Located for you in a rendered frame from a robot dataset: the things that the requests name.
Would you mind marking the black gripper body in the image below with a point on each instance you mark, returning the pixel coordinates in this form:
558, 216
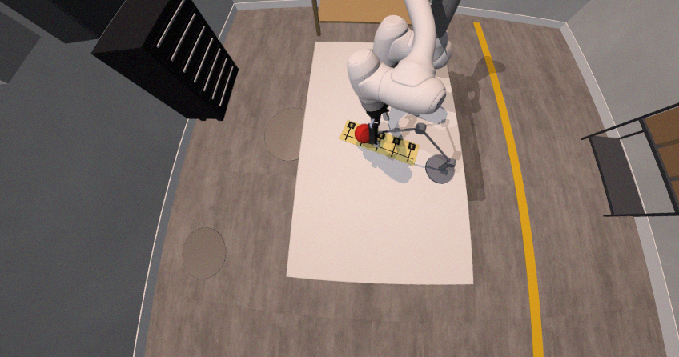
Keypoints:
374, 115

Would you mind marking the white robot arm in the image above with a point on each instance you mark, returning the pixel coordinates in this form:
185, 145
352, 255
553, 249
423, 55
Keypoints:
411, 86

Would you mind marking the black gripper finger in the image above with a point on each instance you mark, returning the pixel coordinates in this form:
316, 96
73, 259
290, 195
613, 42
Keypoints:
385, 113
373, 132

